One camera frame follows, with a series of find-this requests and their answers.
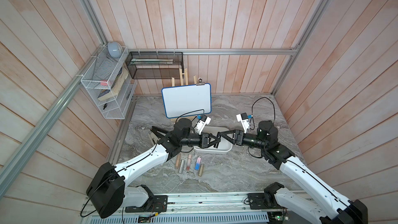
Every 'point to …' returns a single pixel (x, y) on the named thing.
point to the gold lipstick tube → (201, 170)
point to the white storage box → (223, 146)
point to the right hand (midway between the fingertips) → (222, 134)
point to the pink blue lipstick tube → (198, 163)
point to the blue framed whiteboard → (187, 100)
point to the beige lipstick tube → (178, 160)
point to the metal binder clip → (200, 83)
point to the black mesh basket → (154, 65)
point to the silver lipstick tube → (182, 166)
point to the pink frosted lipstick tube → (188, 163)
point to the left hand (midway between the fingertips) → (217, 143)
